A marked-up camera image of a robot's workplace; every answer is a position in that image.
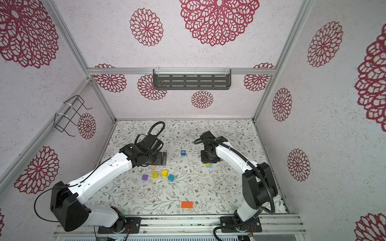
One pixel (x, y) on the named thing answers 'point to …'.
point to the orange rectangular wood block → (187, 205)
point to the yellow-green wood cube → (155, 175)
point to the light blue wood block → (210, 166)
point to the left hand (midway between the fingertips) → (157, 161)
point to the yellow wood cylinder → (207, 164)
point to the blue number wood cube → (183, 152)
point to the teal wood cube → (171, 177)
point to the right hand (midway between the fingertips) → (206, 158)
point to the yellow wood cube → (164, 172)
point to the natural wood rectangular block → (153, 167)
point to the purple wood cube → (145, 176)
